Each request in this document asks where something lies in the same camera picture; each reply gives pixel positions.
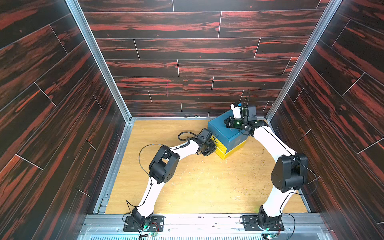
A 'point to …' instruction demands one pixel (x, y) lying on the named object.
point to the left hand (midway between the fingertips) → (219, 149)
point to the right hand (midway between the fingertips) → (227, 122)
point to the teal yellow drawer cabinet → (230, 142)
